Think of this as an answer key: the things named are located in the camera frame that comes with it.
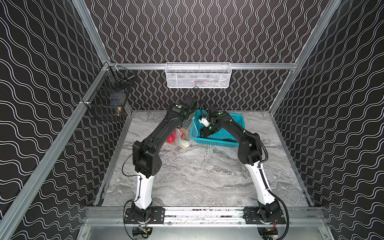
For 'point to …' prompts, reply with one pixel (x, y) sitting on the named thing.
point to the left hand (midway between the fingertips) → (184, 121)
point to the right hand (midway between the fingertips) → (207, 133)
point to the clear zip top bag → (183, 137)
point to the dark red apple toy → (171, 138)
